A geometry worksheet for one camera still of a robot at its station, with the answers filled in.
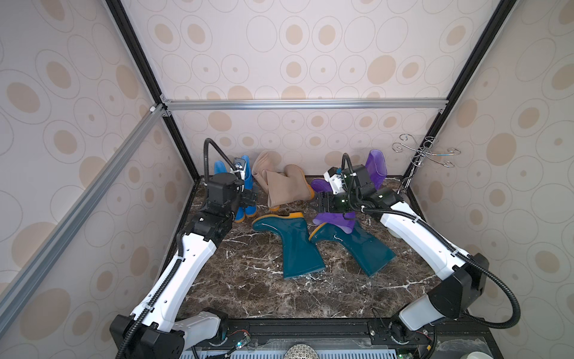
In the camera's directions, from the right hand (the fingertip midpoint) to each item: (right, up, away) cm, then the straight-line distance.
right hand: (323, 201), depth 77 cm
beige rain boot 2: (-23, +17, +16) cm, 33 cm away
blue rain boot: (-30, -4, +23) cm, 38 cm away
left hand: (-26, +8, -6) cm, 28 cm away
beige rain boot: (-15, +5, +22) cm, 27 cm away
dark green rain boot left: (-8, -23, +11) cm, 27 cm away
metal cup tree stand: (+40, +19, +8) cm, 45 cm away
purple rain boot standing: (+22, +13, +10) cm, 28 cm away
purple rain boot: (+10, -9, +12) cm, 18 cm away
